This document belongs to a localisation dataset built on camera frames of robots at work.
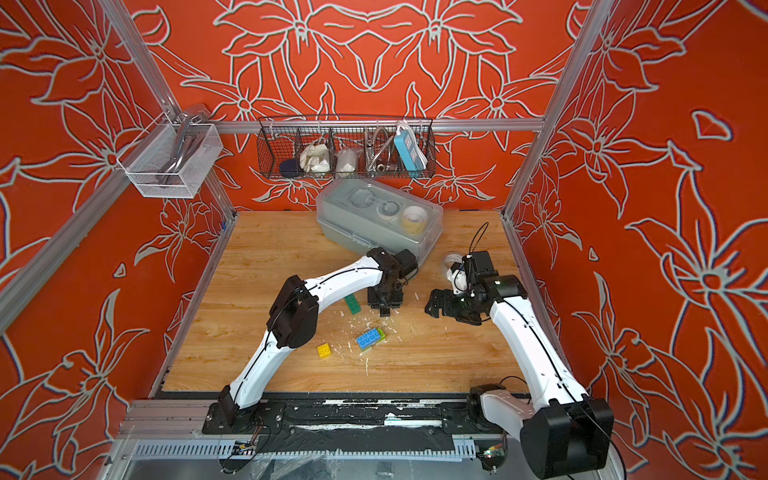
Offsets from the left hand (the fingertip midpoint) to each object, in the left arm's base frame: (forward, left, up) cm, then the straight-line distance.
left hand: (394, 305), depth 91 cm
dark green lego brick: (0, +13, -1) cm, 13 cm away
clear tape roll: (+20, -20, 0) cm, 28 cm away
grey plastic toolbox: (+26, +8, +14) cm, 31 cm away
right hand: (-7, -11, +12) cm, 18 cm away
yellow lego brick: (-15, +19, -1) cm, 24 cm away
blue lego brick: (-12, +7, +3) cm, 14 cm away
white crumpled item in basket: (+34, +28, +30) cm, 53 cm away
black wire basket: (+41, +18, +30) cm, 54 cm away
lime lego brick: (-10, +3, +1) cm, 11 cm away
